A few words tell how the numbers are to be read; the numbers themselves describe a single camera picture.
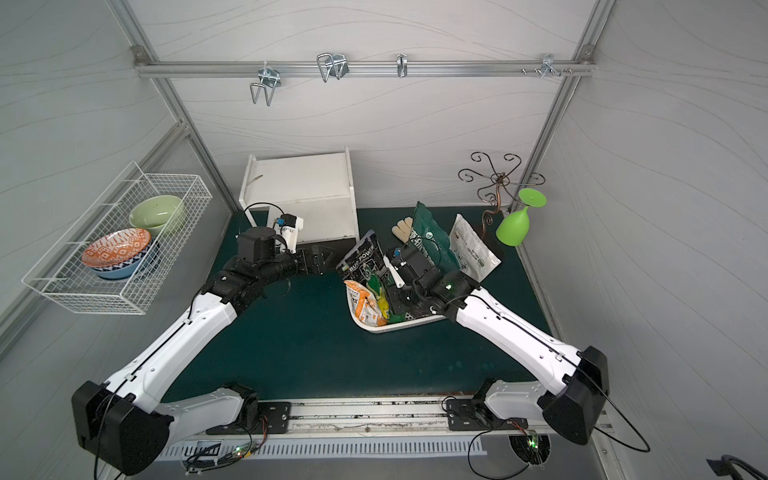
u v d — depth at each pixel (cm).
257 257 57
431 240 77
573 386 39
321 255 67
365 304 80
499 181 86
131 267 58
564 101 88
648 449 36
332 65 76
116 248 63
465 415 73
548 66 77
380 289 77
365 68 79
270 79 78
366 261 88
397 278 65
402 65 79
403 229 114
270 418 73
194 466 68
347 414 75
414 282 55
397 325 82
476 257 80
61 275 57
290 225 67
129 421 37
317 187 79
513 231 84
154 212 73
